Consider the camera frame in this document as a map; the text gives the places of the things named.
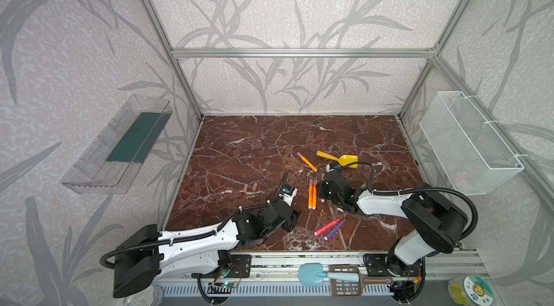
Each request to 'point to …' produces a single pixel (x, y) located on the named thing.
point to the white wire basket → (475, 155)
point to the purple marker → (340, 226)
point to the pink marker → (324, 228)
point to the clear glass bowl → (152, 296)
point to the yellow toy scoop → (343, 160)
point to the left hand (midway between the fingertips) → (299, 205)
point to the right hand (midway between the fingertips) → (316, 179)
